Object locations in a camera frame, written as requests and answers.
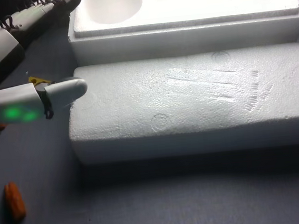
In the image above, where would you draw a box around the white styrofoam tray with hollows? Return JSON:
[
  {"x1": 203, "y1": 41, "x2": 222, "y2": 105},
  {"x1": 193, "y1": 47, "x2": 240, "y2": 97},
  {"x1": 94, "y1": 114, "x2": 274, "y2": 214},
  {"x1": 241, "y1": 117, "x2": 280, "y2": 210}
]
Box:
[{"x1": 64, "y1": 0, "x2": 299, "y2": 70}]

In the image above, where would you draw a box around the orange toy stick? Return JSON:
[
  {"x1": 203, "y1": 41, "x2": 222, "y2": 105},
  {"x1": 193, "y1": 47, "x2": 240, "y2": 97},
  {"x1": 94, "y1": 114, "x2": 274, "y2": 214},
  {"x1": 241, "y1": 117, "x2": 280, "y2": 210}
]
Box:
[{"x1": 3, "y1": 180, "x2": 27, "y2": 224}]

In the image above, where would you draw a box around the grey table cloth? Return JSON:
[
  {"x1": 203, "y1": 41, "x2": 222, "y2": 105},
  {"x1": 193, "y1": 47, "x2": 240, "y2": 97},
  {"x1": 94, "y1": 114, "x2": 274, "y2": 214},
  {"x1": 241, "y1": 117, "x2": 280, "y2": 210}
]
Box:
[{"x1": 0, "y1": 0, "x2": 299, "y2": 224}]

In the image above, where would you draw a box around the yellow orange toy piece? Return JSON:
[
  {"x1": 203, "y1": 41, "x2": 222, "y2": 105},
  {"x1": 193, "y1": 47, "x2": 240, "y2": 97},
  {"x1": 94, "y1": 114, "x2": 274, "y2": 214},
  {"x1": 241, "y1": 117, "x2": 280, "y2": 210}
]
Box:
[{"x1": 27, "y1": 74, "x2": 55, "y2": 87}]

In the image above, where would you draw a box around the white styrofoam lid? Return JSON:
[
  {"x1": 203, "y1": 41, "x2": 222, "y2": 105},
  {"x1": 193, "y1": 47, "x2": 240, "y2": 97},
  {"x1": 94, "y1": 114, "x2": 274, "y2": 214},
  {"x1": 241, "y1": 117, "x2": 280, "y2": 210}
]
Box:
[{"x1": 62, "y1": 42, "x2": 299, "y2": 168}]

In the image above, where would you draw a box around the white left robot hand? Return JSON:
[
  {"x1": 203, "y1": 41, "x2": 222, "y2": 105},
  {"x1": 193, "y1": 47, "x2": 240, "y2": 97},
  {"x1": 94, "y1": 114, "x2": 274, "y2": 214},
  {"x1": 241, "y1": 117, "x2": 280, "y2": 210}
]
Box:
[{"x1": 0, "y1": 0, "x2": 94, "y2": 126}]

